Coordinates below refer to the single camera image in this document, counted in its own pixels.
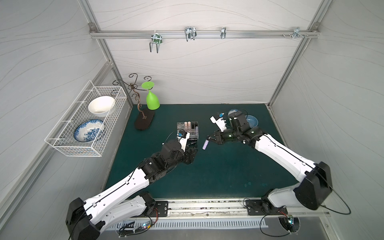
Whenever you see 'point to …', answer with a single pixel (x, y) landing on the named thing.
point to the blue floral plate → (86, 131)
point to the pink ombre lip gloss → (189, 126)
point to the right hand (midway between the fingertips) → (207, 136)
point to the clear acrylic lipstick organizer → (181, 125)
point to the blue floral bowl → (233, 110)
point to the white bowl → (100, 106)
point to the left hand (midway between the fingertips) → (193, 148)
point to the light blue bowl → (252, 121)
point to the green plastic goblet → (152, 102)
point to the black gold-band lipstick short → (192, 125)
